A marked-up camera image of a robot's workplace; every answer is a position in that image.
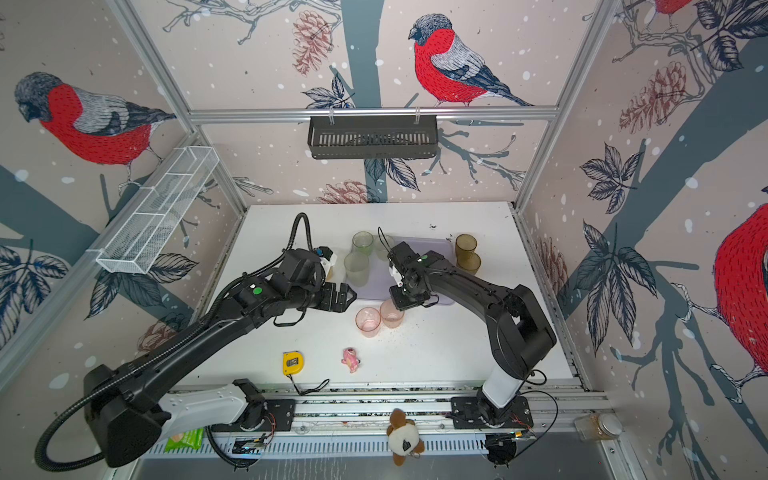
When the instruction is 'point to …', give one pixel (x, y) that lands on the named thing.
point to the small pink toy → (350, 359)
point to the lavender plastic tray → (378, 285)
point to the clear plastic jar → (598, 426)
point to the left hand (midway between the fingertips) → (342, 295)
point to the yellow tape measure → (292, 362)
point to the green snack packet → (189, 440)
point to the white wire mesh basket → (137, 238)
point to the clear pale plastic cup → (357, 268)
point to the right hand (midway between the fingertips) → (398, 307)
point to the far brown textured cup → (464, 243)
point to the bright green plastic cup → (362, 241)
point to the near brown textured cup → (469, 262)
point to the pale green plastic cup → (383, 244)
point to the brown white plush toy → (403, 437)
